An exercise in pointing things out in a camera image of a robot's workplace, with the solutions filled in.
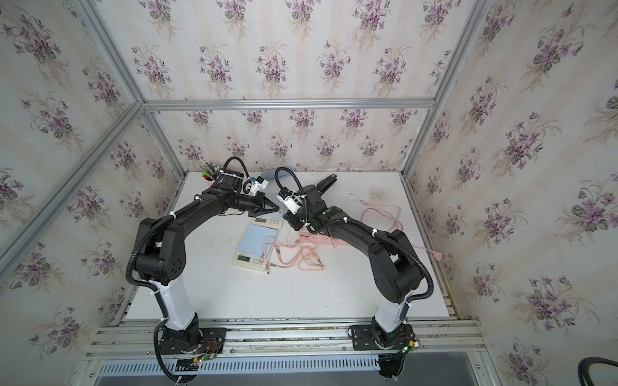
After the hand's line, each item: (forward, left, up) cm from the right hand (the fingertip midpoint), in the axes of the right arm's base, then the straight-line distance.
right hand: (291, 212), depth 89 cm
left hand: (0, +5, +1) cm, 5 cm away
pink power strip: (-6, -5, -10) cm, 13 cm away
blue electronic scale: (-8, +15, -12) cm, 21 cm away
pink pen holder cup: (+20, +40, -6) cm, 45 cm away
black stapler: (+23, -13, -10) cm, 28 cm away
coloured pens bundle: (+23, +38, -2) cm, 44 cm away
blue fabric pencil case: (+29, +14, -9) cm, 33 cm away
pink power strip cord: (+6, -44, -14) cm, 47 cm away
